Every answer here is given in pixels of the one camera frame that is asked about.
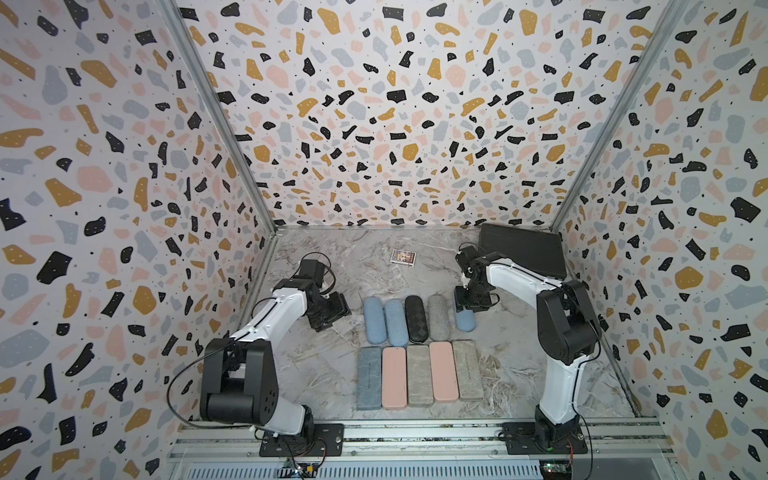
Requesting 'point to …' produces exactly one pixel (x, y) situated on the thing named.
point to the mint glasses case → (419, 375)
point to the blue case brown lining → (465, 320)
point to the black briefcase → (536, 250)
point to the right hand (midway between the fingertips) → (463, 308)
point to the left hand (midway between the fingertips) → (345, 314)
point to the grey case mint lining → (369, 385)
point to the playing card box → (404, 257)
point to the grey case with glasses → (439, 317)
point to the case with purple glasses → (396, 322)
